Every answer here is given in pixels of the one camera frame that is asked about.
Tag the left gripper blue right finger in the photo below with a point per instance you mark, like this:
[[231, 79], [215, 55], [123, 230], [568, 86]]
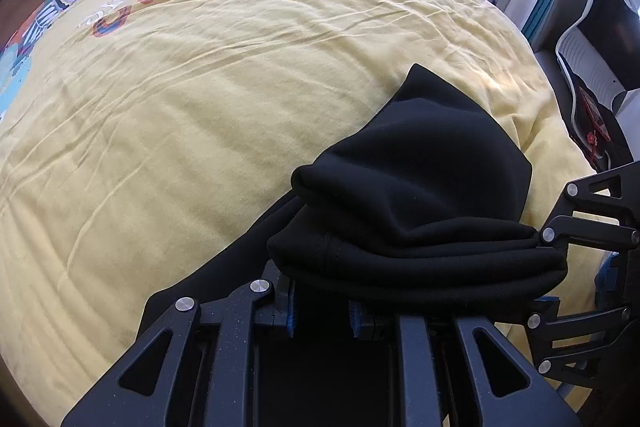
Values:
[[359, 319]]

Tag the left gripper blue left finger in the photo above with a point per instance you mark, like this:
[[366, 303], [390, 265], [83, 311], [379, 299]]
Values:
[[284, 305]]

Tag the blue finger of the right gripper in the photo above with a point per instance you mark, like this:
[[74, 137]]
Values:
[[606, 281]]

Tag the black pants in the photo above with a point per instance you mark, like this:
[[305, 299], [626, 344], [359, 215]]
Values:
[[419, 210]]

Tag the black white gaming chair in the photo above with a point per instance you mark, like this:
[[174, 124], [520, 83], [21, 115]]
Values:
[[589, 52]]

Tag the yellow cartoon duvet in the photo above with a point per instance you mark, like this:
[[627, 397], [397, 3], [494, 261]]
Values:
[[140, 137]]

